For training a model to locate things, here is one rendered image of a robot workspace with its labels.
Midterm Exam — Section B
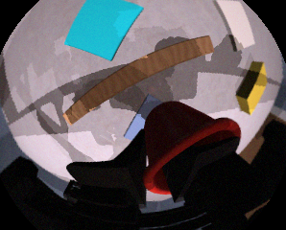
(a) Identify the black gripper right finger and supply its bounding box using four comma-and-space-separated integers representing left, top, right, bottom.
162, 137, 240, 203

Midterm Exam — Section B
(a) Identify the yellow rectangular block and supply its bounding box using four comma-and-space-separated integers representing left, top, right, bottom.
235, 61, 267, 114

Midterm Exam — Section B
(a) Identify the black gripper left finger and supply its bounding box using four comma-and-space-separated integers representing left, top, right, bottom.
66, 129, 147, 208

